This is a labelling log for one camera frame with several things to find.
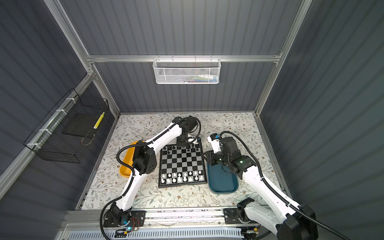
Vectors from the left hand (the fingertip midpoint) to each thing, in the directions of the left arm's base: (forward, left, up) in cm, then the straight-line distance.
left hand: (181, 140), depth 96 cm
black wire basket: (-9, +55, +21) cm, 60 cm away
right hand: (-18, -14, +11) cm, 25 cm away
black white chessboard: (-15, 0, -6) cm, 16 cm away
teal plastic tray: (-25, -23, -7) cm, 35 cm away
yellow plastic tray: (-16, +34, -6) cm, 38 cm away
